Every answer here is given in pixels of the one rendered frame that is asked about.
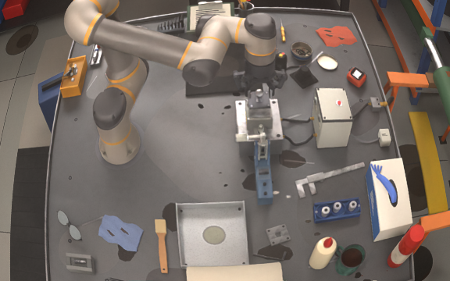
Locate white clamp handle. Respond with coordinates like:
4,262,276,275
235,130,267,144

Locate cream bottle with red cap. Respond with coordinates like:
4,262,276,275
308,236,338,271

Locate black joystick with red top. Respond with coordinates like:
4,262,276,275
275,51,289,72

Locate blue holder tray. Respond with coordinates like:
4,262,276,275
312,197,363,225

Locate black rubber boot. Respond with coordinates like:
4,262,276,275
289,64,320,89

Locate green mug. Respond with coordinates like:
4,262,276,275
334,244,367,276

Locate black drill bit set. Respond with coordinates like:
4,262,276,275
156,15,188,34

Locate small grey plate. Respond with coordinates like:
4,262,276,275
265,223,292,247

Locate grey caliper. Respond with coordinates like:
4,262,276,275
295,161,366,199

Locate blue toggle clamp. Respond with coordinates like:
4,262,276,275
253,139,275,206

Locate safety glasses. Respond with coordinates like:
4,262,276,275
56,209,84,242

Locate blue rag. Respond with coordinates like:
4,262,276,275
98,214,145,253

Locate red and white cylinder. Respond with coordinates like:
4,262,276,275
386,222,427,269

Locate grey joystick valve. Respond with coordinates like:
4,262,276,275
246,90,275,133

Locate orange steel frame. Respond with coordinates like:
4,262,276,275
370,0,450,251

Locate cream paper sheet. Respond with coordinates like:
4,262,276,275
185,261,285,281

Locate orange switch box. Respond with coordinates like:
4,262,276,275
59,55,89,99

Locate white oval dish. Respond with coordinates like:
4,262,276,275
316,54,340,73

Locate blue glove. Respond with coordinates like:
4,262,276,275
370,163,399,206

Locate grey utility knife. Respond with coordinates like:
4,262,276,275
89,43,104,67

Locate green clipboard with paper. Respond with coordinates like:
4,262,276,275
186,0,236,34

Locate red tape measure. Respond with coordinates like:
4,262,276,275
346,66,368,89

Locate blue steel frame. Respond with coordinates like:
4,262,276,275
377,0,450,107

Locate wooden handled brush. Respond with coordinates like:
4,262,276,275
154,219,170,275

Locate silver test block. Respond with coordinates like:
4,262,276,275
234,98,284,144

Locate black hose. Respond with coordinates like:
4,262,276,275
281,116,314,124
282,131,316,147

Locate yellow board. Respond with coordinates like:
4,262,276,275
408,111,450,215

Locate small grey connector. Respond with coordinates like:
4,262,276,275
369,96,388,112

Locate white box with red dot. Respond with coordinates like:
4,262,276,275
312,87,354,150

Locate white and blue glove box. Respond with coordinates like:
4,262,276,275
365,157,415,244

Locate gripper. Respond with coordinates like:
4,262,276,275
234,54,289,98

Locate small grey box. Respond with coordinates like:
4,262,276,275
65,252,97,275

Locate black pen cup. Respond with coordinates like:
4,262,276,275
237,0,255,19

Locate round tin of small parts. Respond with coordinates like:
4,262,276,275
290,40,314,62

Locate small white box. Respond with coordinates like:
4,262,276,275
377,128,392,148

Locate red rag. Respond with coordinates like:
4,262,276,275
315,24,359,48

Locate grey outgoing tray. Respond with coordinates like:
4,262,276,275
174,200,251,269

